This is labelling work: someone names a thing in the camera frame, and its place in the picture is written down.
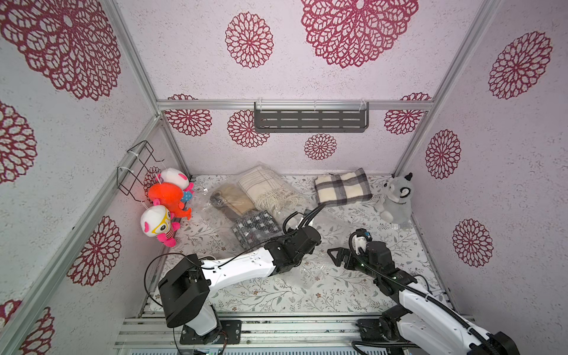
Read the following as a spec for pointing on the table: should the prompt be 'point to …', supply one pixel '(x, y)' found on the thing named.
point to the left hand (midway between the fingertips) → (306, 230)
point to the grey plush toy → (395, 205)
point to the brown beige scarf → (232, 201)
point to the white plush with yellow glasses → (156, 221)
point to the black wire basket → (129, 182)
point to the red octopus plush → (171, 195)
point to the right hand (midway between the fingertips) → (335, 250)
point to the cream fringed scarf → (267, 192)
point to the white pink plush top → (174, 177)
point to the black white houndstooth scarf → (250, 228)
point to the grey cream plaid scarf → (347, 187)
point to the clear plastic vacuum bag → (333, 228)
